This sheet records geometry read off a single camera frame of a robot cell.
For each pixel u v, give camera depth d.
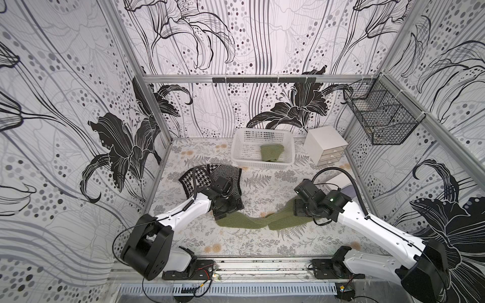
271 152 1.03
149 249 0.42
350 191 0.91
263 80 0.89
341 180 0.98
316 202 0.57
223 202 0.72
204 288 0.70
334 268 0.64
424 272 0.37
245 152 1.11
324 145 0.98
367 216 0.47
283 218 0.84
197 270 0.73
